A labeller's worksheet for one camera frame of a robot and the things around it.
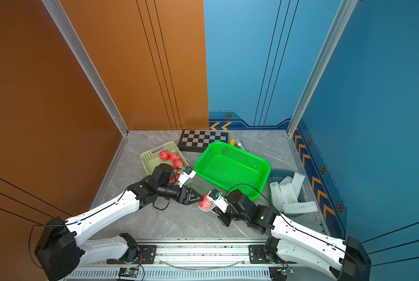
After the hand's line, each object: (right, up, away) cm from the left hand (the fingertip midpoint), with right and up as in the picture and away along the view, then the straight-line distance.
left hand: (200, 196), depth 73 cm
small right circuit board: (+32, -31, -2) cm, 45 cm away
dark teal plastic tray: (+40, +5, +22) cm, 46 cm away
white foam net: (+46, +3, +12) cm, 48 cm away
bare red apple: (-24, +16, +29) cm, 41 cm away
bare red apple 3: (-15, +11, +24) cm, 30 cm away
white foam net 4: (+41, -1, +10) cm, 43 cm away
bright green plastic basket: (+14, +9, +29) cm, 34 cm away
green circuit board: (-30, -31, -1) cm, 44 cm away
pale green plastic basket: (-32, +13, +30) cm, 46 cm away
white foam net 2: (+45, -5, +3) cm, 46 cm away
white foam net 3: (+35, -3, +9) cm, 37 cm away
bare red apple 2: (-18, +15, +30) cm, 38 cm away
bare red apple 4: (-9, +9, -9) cm, 16 cm away
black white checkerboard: (-5, +24, +38) cm, 45 cm away
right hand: (+5, -5, +1) cm, 8 cm away
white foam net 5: (+44, +3, +18) cm, 47 cm away
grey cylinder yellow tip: (+21, +23, +36) cm, 47 cm away
